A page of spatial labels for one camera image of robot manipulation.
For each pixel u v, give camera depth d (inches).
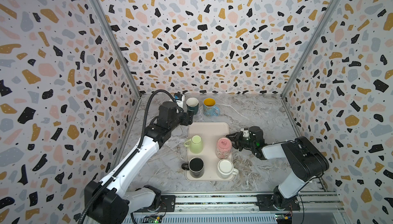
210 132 38.7
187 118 26.6
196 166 30.1
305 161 19.1
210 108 39.8
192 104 41.2
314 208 29.2
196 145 33.2
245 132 34.5
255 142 29.7
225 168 30.8
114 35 34.5
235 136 33.6
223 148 32.1
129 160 17.5
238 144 33.1
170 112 22.1
